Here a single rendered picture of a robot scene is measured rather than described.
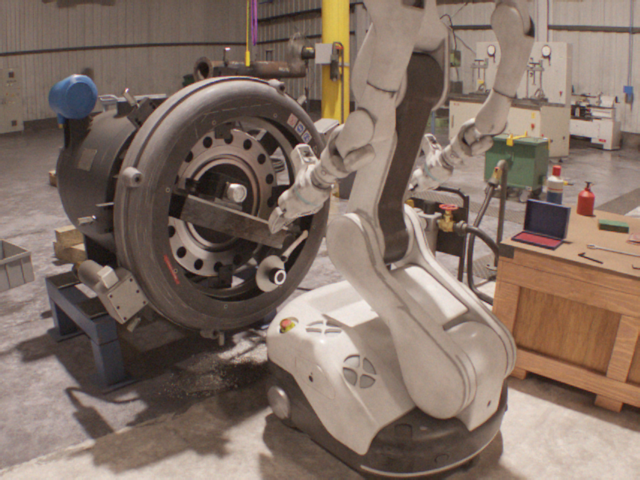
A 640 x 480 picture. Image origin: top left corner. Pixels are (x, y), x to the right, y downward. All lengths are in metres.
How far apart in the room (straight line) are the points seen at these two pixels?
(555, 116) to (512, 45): 6.13
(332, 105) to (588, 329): 3.90
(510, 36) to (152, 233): 1.01
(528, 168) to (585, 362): 2.94
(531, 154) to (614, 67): 7.71
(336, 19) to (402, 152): 3.96
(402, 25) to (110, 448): 1.31
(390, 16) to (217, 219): 0.74
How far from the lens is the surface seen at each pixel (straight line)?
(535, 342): 1.79
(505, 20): 1.31
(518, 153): 4.51
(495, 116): 1.33
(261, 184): 1.66
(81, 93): 1.96
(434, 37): 1.24
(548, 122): 7.27
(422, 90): 1.20
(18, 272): 2.90
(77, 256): 3.07
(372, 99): 0.97
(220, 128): 1.54
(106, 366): 1.78
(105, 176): 1.65
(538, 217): 1.85
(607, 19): 12.20
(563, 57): 7.67
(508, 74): 1.32
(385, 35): 0.94
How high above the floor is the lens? 0.96
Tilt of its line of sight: 17 degrees down
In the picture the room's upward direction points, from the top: straight up
